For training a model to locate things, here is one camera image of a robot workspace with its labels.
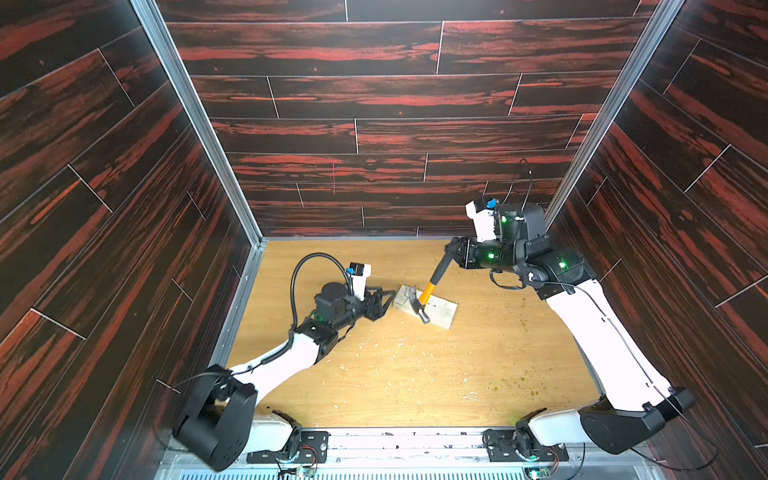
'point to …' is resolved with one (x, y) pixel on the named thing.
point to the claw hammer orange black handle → (420, 303)
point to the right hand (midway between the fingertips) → (455, 244)
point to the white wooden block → (439, 310)
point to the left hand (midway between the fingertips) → (391, 294)
